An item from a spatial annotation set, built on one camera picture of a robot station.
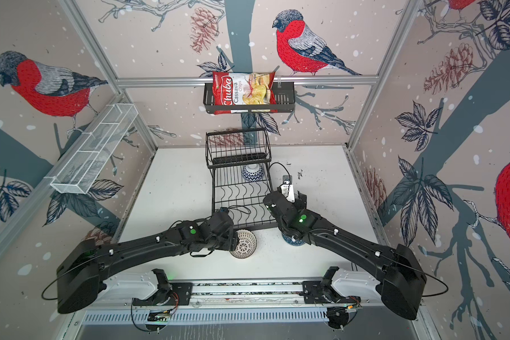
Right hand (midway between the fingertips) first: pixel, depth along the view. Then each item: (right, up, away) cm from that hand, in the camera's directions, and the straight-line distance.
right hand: (280, 198), depth 80 cm
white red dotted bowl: (-14, -20, +4) cm, 24 cm away
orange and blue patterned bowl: (-12, +8, +21) cm, 25 cm away
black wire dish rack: (-19, +14, +31) cm, 39 cm away
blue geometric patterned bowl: (+3, -17, +3) cm, 18 cm away
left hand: (-18, -17, -1) cm, 25 cm away
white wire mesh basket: (-71, +17, -3) cm, 73 cm away
